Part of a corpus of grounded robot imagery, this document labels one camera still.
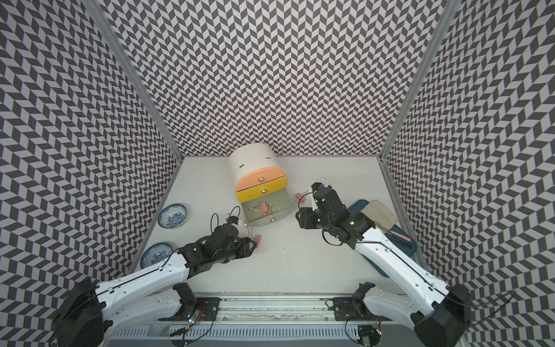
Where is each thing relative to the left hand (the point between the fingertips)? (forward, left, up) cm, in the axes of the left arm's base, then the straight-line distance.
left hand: (251, 247), depth 81 cm
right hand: (+5, -19, +12) cm, 23 cm away
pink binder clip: (+6, -1, -5) cm, 8 cm away
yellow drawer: (+22, -3, +8) cm, 23 cm away
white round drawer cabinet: (+30, +4, +17) cm, 35 cm away
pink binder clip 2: (+18, -4, -3) cm, 19 cm away
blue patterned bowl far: (+16, +37, -4) cm, 41 cm away
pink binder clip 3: (+28, -20, -7) cm, 35 cm away
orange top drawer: (+22, -2, +16) cm, 27 cm away
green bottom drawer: (+20, -11, 0) cm, 23 cm away
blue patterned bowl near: (-1, +38, -3) cm, 38 cm away
